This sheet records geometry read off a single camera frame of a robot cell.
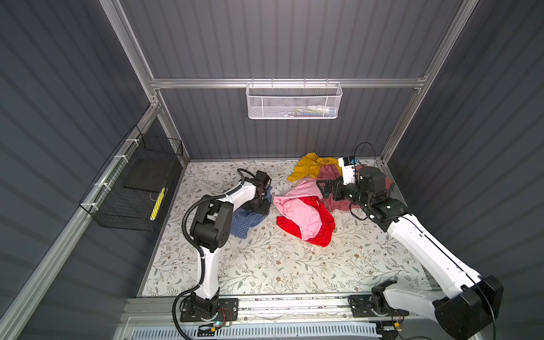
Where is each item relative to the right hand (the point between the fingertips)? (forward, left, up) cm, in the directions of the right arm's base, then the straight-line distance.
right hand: (329, 181), depth 75 cm
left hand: (+5, +30, -26) cm, 40 cm away
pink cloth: (-1, +8, -20) cm, 22 cm away
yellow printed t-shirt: (+28, +3, -21) cm, 35 cm away
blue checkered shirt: (-4, +34, -20) cm, 40 cm away
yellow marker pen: (-12, +58, +2) cm, 60 cm away
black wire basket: (-6, +70, +2) cm, 70 cm away
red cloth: (-9, 0, -25) cm, 27 cm away
